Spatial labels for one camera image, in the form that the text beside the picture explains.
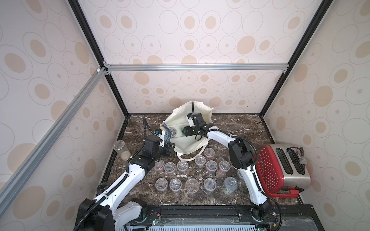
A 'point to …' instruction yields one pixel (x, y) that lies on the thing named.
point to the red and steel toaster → (283, 171)
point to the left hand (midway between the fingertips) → (176, 144)
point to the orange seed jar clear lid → (200, 161)
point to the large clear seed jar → (230, 186)
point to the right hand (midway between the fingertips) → (191, 127)
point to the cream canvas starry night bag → (188, 148)
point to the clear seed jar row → (209, 153)
